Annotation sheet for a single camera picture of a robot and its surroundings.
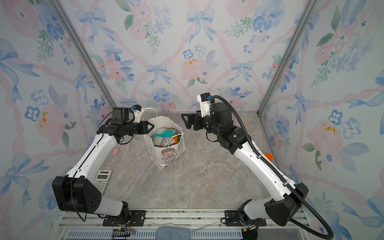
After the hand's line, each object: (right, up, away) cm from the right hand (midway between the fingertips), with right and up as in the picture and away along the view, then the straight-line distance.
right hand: (190, 112), depth 66 cm
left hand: (-22, -5, +15) cm, 27 cm away
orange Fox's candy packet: (-9, -14, +15) cm, 22 cm away
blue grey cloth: (-8, -55, +2) cm, 55 cm away
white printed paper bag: (-15, -22, +12) cm, 29 cm away
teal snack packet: (-16, -12, +14) cm, 24 cm away
